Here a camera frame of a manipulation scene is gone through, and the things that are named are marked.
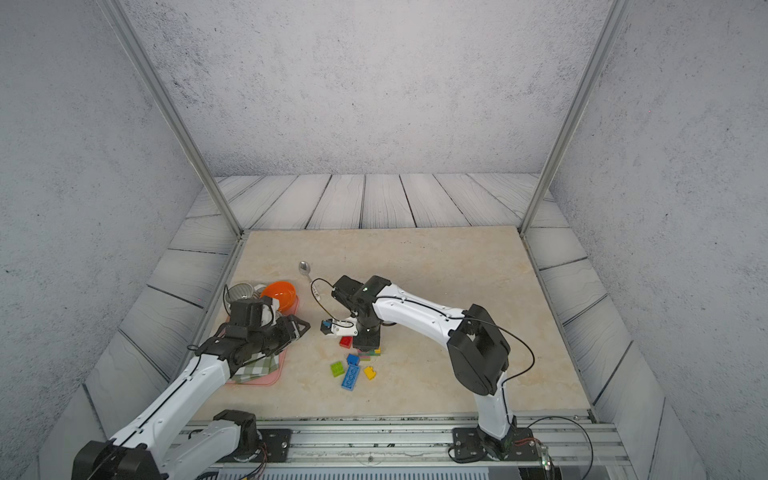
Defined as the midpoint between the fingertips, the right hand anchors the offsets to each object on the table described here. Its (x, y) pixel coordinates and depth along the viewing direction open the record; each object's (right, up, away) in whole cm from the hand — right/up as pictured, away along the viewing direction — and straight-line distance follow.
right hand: (366, 339), depth 82 cm
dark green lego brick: (+1, -5, +2) cm, 5 cm away
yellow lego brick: (+1, -10, +3) cm, 10 cm away
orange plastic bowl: (-28, +11, +17) cm, 35 cm away
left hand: (-16, +3, 0) cm, 16 cm away
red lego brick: (-6, -3, +7) cm, 10 cm away
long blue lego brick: (-4, -11, 0) cm, 11 cm away
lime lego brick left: (-8, -9, +3) cm, 13 cm away
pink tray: (-26, -8, +8) cm, 28 cm away
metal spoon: (-24, +18, +26) cm, 39 cm away
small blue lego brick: (-4, -7, +3) cm, 8 cm away
